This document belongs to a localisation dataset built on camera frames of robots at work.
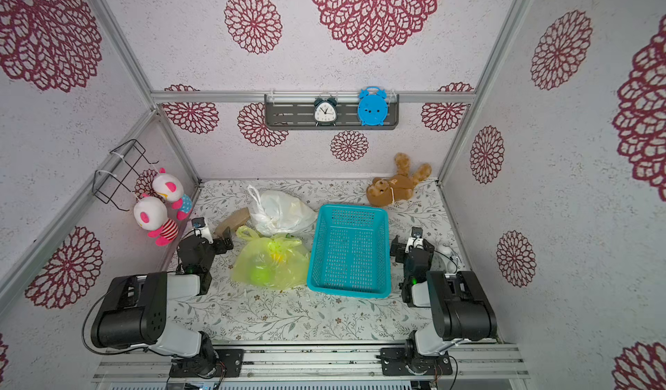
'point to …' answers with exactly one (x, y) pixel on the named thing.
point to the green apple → (260, 276)
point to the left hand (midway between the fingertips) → (217, 230)
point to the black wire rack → (116, 177)
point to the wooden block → (233, 220)
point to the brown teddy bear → (400, 186)
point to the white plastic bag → (277, 212)
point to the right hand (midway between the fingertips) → (411, 235)
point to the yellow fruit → (277, 257)
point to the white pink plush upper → (171, 187)
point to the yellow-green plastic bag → (254, 251)
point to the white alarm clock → (452, 258)
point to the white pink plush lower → (150, 214)
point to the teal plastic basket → (350, 253)
